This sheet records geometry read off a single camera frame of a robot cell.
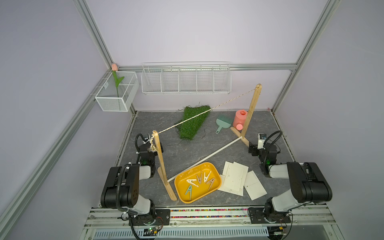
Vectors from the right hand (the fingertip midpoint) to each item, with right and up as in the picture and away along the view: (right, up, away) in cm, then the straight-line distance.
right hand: (257, 140), depth 94 cm
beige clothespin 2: (-30, -22, -10) cm, 39 cm away
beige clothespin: (-37, -21, -10) cm, 43 cm away
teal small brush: (-18, +13, +19) cm, 29 cm away
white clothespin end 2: (-42, -22, -10) cm, 48 cm away
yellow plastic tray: (-38, -23, -10) cm, 45 cm away
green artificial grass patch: (-44, +7, +8) cm, 45 cm away
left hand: (-67, -1, -1) cm, 67 cm away
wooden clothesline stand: (-7, +10, -3) cm, 13 cm away
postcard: (-15, -16, -5) cm, 23 cm away
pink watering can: (-8, +14, +9) cm, 19 cm away
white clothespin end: (-34, -20, -10) cm, 40 cm away
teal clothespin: (-42, -25, -14) cm, 51 cm away
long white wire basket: (-49, +42, +7) cm, 65 cm away
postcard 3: (-6, -25, -11) cm, 28 cm away
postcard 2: (-18, -23, -10) cm, 31 cm away
